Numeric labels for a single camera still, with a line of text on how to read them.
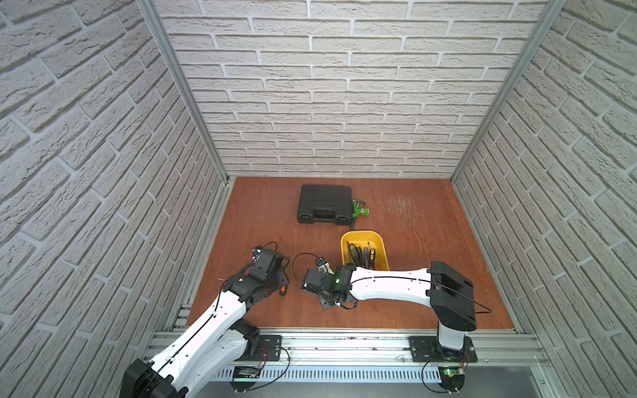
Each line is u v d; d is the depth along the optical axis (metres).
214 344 0.47
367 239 0.97
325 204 1.03
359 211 1.04
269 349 0.73
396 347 0.76
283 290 0.83
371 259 0.90
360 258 0.92
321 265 0.74
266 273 0.61
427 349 0.73
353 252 0.90
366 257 0.92
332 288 0.58
